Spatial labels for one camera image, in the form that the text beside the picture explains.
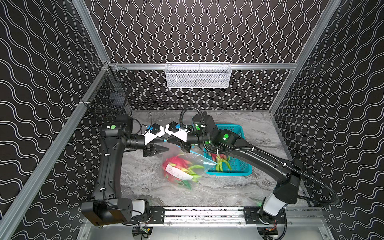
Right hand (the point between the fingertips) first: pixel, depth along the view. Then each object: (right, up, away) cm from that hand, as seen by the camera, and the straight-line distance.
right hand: (168, 136), depth 65 cm
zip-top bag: (+13, -11, +2) cm, 17 cm away
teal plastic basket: (+38, -20, +26) cm, 50 cm away
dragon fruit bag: (+4, -10, +11) cm, 15 cm away
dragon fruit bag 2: (+4, -17, +7) cm, 19 cm away
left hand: (0, -4, 0) cm, 4 cm away
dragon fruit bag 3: (+26, -15, +23) cm, 38 cm away
